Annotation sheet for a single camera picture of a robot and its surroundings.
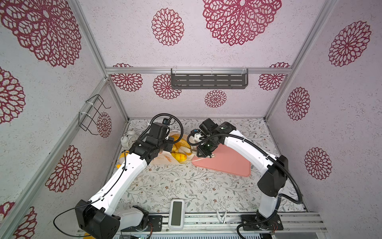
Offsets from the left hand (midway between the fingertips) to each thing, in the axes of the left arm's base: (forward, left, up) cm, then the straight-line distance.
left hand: (166, 141), depth 78 cm
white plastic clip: (-33, -28, -22) cm, 48 cm away
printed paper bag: (-5, 0, -7) cm, 9 cm away
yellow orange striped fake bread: (-2, -7, -12) cm, 14 cm away
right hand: (-3, -17, -5) cm, 18 cm away
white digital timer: (-30, -5, -19) cm, 36 cm away
